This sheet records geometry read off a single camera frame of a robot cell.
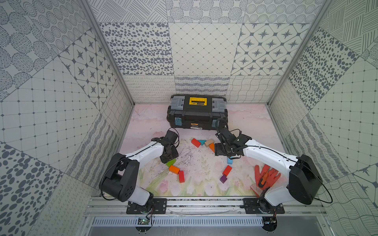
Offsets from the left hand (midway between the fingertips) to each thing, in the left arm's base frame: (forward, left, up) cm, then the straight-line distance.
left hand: (178, 157), depth 89 cm
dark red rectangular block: (-11, -3, -1) cm, 12 cm away
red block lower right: (-7, -30, -3) cm, 31 cm away
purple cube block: (-12, -27, -2) cm, 29 cm away
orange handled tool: (-12, -49, -2) cm, 50 cm away
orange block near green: (-7, +2, -3) cm, 8 cm away
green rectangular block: (-5, +3, +3) cm, 7 cm away
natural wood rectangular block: (+11, -20, 0) cm, 23 cm away
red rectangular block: (+11, -11, -2) cm, 16 cm away
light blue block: (-1, -32, -2) cm, 32 cm away
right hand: (+1, -26, +5) cm, 27 cm away
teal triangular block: (+11, -15, 0) cm, 19 cm away
